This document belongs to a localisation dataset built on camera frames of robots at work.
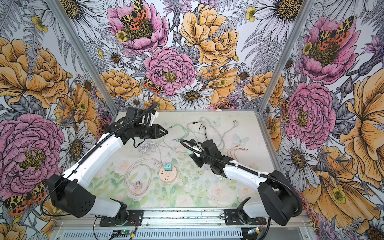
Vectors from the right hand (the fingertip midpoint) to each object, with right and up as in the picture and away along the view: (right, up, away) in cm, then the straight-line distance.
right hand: (194, 156), depth 86 cm
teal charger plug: (-15, -6, 0) cm, 16 cm away
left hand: (-15, +11, -8) cm, 21 cm away
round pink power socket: (-15, -6, 0) cm, 16 cm away
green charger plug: (-3, +3, -2) cm, 4 cm away
